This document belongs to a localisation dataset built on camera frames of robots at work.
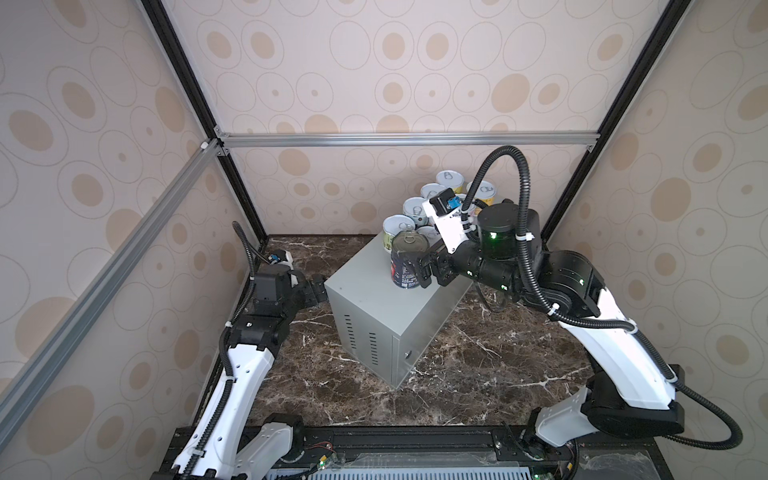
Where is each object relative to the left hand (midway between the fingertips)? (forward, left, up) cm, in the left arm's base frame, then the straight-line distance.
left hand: (317, 276), depth 75 cm
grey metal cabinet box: (-17, -18, +8) cm, 26 cm away
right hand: (-7, -24, +21) cm, 32 cm away
